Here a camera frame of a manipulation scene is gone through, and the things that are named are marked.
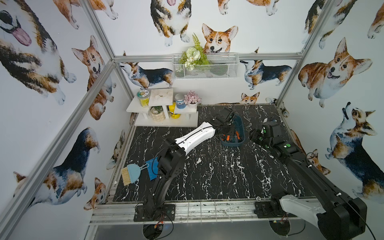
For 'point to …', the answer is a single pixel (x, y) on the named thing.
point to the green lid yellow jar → (143, 95)
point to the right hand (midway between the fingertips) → (256, 129)
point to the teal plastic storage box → (238, 123)
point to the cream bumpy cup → (157, 113)
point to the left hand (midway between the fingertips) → (231, 125)
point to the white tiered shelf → (163, 96)
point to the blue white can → (179, 98)
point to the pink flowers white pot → (192, 99)
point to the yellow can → (171, 109)
